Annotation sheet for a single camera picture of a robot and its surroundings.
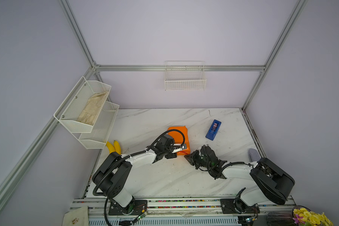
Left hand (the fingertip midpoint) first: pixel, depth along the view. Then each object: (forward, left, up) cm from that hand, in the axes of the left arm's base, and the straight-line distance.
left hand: (172, 145), depth 91 cm
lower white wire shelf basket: (+3, +49, +3) cm, 49 cm away
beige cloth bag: (-39, +47, -6) cm, 61 cm away
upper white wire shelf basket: (+9, +53, +24) cm, 58 cm away
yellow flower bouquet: (-41, -49, +18) cm, 66 cm away
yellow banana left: (-2, +40, -1) cm, 40 cm away
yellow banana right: (0, +37, -3) cm, 37 cm away
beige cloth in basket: (+6, +47, +23) cm, 52 cm away
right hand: (-8, -6, +2) cm, 11 cm away
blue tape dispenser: (+14, -30, -1) cm, 33 cm away
